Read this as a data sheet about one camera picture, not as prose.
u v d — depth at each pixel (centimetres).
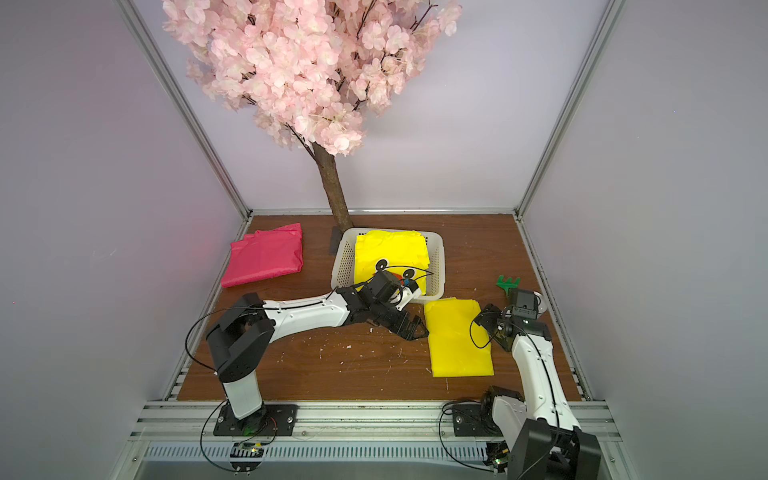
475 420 73
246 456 73
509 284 98
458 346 87
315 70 46
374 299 68
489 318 76
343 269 92
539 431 39
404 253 99
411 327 73
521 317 63
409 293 78
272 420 73
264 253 101
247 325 53
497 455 71
